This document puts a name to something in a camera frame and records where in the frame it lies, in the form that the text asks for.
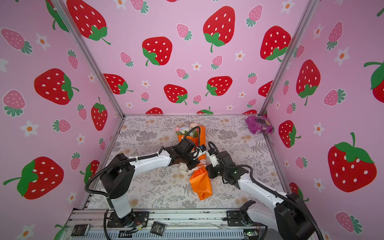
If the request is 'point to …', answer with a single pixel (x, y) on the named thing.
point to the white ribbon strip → (189, 172)
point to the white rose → (182, 129)
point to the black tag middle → (158, 228)
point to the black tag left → (80, 230)
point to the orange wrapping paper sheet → (200, 177)
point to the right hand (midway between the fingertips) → (206, 167)
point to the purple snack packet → (258, 125)
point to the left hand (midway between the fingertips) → (200, 160)
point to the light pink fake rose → (193, 125)
